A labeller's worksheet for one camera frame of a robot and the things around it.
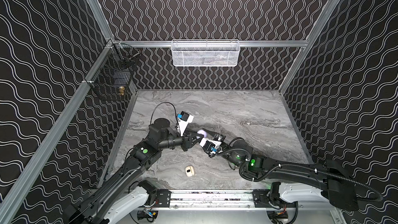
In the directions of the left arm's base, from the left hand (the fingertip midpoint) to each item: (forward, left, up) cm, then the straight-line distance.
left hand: (205, 137), depth 64 cm
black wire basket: (+38, +57, -1) cm, 68 cm away
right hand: (+4, +1, -2) cm, 4 cm away
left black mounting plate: (-17, +20, -29) cm, 40 cm away
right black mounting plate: (-15, -27, -30) cm, 43 cm away
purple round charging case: (+2, +1, +1) cm, 3 cm away
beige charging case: (-5, +8, -27) cm, 28 cm away
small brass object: (+27, +45, +1) cm, 53 cm away
